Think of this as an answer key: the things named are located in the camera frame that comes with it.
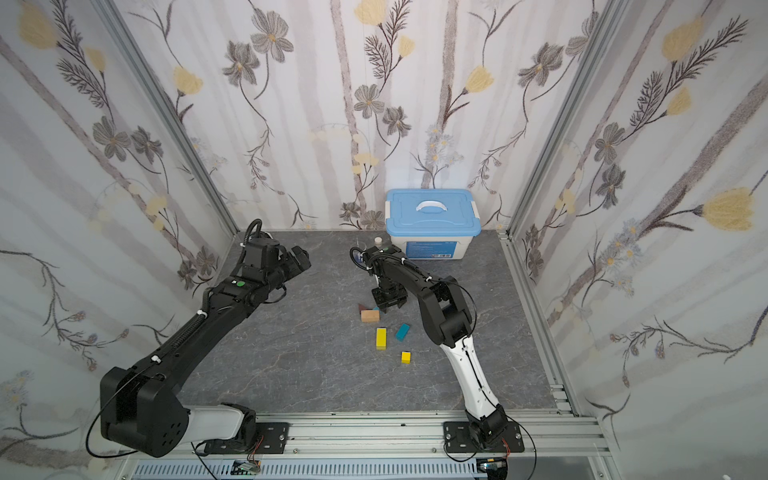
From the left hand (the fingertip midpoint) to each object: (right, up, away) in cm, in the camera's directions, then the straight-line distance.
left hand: (300, 257), depth 83 cm
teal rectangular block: (+29, -24, +9) cm, 39 cm away
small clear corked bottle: (+21, +6, +21) cm, 31 cm away
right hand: (+28, -14, +14) cm, 34 cm away
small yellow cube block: (+30, -30, +3) cm, 42 cm away
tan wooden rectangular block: (+19, -19, +12) cm, 30 cm away
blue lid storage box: (+40, +12, +18) cm, 46 cm away
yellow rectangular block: (+23, -25, +5) cm, 34 cm away
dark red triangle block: (+16, -17, +13) cm, 27 cm away
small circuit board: (-9, -51, -13) cm, 53 cm away
